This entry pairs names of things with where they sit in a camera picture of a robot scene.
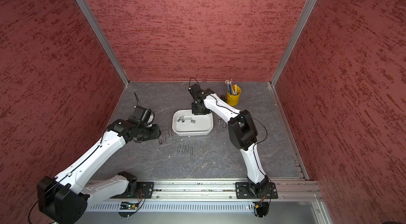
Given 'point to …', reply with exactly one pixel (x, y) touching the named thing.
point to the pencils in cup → (232, 89)
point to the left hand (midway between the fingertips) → (157, 137)
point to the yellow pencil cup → (233, 100)
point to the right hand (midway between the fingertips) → (199, 114)
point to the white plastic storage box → (185, 123)
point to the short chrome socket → (160, 141)
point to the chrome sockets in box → (182, 119)
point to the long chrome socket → (170, 133)
